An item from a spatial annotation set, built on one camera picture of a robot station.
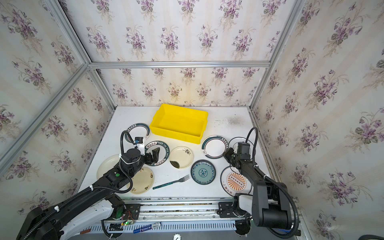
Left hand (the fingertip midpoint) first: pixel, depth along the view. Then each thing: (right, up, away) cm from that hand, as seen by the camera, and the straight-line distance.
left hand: (152, 146), depth 80 cm
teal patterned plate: (+28, -16, +6) cm, 33 cm away
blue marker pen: (+2, -35, -13) cm, 38 cm away
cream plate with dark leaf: (+15, -9, +11) cm, 21 cm away
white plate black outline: (+50, 0, +18) cm, 53 cm away
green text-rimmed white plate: (+4, -7, +12) cm, 15 cm away
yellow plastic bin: (+14, +12, +24) cm, 30 cm away
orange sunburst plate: (+46, -20, +3) cm, 50 cm away
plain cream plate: (-29, -12, +8) cm, 33 cm away
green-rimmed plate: (-15, +8, +24) cm, 29 cm away
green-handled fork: (+17, -19, +3) cm, 26 cm away
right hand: (+41, -6, +9) cm, 42 cm away
